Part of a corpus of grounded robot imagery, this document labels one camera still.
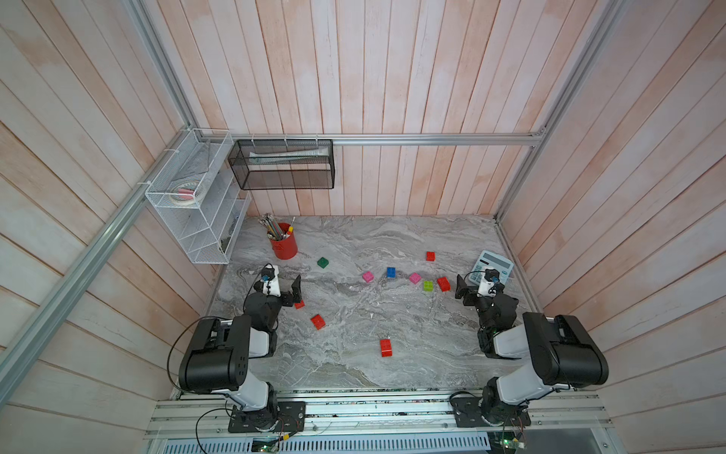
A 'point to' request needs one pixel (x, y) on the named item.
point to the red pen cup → (286, 248)
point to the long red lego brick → (386, 347)
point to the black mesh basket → (284, 164)
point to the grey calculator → (489, 259)
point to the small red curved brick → (300, 305)
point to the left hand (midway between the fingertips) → (287, 276)
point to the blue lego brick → (390, 272)
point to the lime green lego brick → (428, 286)
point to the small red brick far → (430, 256)
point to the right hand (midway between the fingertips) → (473, 273)
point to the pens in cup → (274, 231)
